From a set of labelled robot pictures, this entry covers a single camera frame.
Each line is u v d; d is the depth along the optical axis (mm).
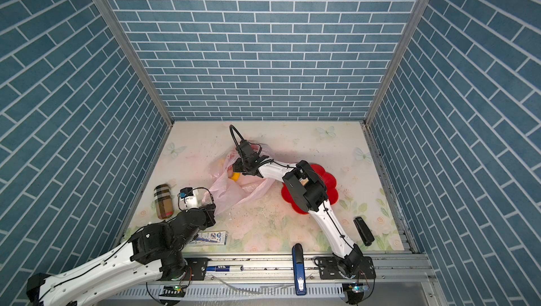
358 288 714
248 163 806
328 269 736
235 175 958
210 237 797
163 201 869
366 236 787
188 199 659
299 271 708
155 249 507
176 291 722
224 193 801
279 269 753
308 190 595
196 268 740
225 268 735
